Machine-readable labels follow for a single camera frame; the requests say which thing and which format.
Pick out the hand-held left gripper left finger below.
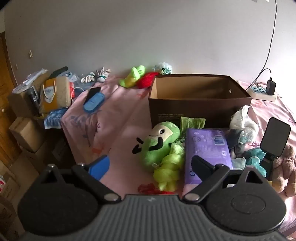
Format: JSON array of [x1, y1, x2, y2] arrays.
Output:
[[43, 155, 121, 205]]

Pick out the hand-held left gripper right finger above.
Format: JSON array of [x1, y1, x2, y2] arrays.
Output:
[[183, 155, 266, 204]]

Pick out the lime green cloth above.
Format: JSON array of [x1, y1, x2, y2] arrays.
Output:
[[153, 142, 186, 192]]

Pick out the grey and teal cloth bundle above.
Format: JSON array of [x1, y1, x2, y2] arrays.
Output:
[[225, 128, 251, 159]]

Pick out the green smiling plush toy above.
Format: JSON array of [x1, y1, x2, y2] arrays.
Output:
[[132, 122, 185, 172]]

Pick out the red tassel ornament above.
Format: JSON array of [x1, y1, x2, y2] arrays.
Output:
[[138, 183, 178, 195]]

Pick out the brown cardboard box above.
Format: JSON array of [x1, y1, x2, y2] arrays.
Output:
[[148, 74, 252, 129]]

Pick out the white towel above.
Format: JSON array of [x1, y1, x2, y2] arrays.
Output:
[[230, 105, 259, 142]]

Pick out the brown teddy bear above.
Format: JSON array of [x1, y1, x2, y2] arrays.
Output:
[[270, 145, 296, 197]]

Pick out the purple plastic packet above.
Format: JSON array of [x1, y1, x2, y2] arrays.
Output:
[[183, 128, 233, 196]]

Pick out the green knit cloth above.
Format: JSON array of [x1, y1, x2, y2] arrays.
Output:
[[180, 116, 206, 139]]

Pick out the blue glasses case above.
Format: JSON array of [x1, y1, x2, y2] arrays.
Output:
[[83, 92, 105, 113]]

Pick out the blue patterned cloth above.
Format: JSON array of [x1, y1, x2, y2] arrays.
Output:
[[44, 107, 68, 129]]

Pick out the flat black phone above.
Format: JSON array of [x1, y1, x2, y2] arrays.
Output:
[[85, 87, 102, 103]]

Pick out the kraft paper bag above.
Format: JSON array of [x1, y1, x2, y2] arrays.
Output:
[[39, 77, 72, 114]]

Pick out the grey blue cloth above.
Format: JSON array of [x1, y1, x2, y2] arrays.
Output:
[[75, 82, 95, 91]]

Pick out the stack of cardboard boxes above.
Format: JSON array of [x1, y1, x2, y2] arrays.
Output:
[[0, 89, 70, 239]]

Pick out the white glove bundle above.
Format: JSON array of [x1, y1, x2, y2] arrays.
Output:
[[80, 72, 96, 84]]

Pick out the white sock bundle green tie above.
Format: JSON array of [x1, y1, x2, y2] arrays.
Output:
[[96, 67, 111, 82]]

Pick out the lime green plush toy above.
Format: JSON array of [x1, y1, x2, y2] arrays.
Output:
[[119, 65, 147, 88]]

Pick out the clear plastic bag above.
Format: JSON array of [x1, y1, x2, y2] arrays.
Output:
[[62, 72, 80, 85]]

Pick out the black cup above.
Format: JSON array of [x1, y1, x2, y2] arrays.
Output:
[[25, 87, 41, 116]]

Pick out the white power strip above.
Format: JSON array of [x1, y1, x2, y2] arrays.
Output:
[[245, 83, 278, 102]]

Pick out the red plush toy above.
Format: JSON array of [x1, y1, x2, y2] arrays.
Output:
[[136, 71, 160, 89]]

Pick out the dark green insole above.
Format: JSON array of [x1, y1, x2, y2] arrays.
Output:
[[48, 66, 69, 79]]

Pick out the white panda plush toy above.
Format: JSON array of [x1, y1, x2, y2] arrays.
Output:
[[153, 62, 173, 75]]

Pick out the black charger adapter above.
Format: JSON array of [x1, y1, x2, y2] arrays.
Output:
[[266, 80, 277, 95]]

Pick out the pile of papers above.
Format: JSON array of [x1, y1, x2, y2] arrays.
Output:
[[13, 68, 48, 93]]

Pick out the wooden door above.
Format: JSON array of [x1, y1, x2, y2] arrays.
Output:
[[0, 31, 22, 167]]

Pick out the white cable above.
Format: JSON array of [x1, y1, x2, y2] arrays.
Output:
[[70, 88, 85, 102]]

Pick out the black cable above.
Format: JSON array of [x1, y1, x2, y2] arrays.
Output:
[[245, 0, 278, 91]]

